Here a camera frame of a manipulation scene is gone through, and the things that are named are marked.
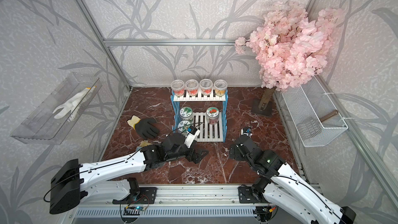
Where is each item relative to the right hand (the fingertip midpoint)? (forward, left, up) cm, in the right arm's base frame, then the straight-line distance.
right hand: (236, 147), depth 76 cm
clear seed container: (+23, +8, +20) cm, 32 cm away
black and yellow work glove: (+18, +53, -11) cm, 57 cm away
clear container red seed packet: (+23, +28, +20) cm, 42 cm away
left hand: (-1, +17, +2) cm, 17 cm away
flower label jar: (+14, +28, -2) cm, 32 cm away
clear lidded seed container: (+23, +22, +20) cm, 38 cm away
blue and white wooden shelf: (+19, +12, -11) cm, 24 cm away
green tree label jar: (+23, +27, -3) cm, 35 cm away
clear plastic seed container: (+23, +15, +20) cm, 34 cm away
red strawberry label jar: (+22, +11, -4) cm, 25 cm away
